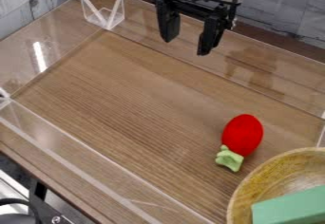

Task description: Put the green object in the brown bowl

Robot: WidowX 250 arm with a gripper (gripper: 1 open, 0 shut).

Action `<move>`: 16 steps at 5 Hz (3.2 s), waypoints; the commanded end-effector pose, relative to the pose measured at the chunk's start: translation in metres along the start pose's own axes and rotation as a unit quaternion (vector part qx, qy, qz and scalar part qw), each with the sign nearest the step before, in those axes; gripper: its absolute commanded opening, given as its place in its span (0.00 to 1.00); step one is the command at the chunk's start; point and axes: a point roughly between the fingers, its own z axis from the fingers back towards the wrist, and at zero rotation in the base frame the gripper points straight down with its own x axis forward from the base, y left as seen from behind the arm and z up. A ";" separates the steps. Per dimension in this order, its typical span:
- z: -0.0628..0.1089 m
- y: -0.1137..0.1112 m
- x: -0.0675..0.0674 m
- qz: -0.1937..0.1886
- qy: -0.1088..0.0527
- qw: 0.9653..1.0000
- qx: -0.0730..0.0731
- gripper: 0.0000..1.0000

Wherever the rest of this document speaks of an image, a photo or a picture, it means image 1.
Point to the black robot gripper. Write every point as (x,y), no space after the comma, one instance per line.
(169,10)

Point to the brown wooden bowl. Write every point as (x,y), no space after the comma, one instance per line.
(294,171)

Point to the green rectangular block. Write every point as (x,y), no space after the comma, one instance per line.
(299,208)

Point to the red plush strawberry toy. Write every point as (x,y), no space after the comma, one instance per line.
(240,140)

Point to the clear acrylic corner bracket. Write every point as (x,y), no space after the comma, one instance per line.
(105,18)

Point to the clear acrylic tray wall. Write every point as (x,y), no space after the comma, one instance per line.
(112,194)

